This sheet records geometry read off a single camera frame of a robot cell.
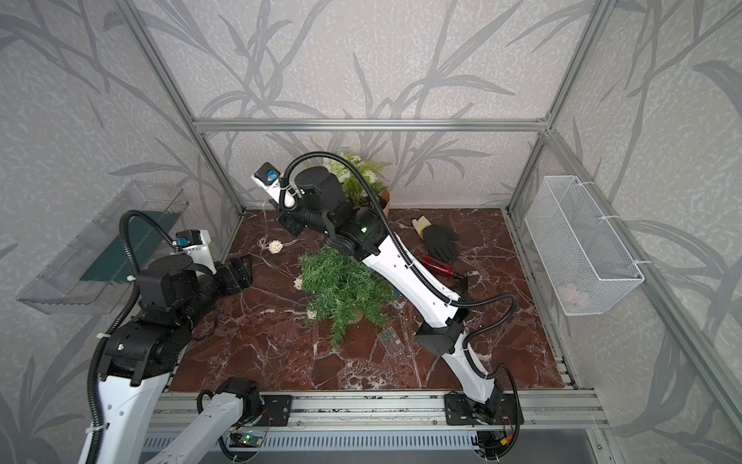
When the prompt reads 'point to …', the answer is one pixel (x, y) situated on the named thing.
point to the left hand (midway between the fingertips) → (241, 259)
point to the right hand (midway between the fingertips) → (274, 195)
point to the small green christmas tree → (341, 290)
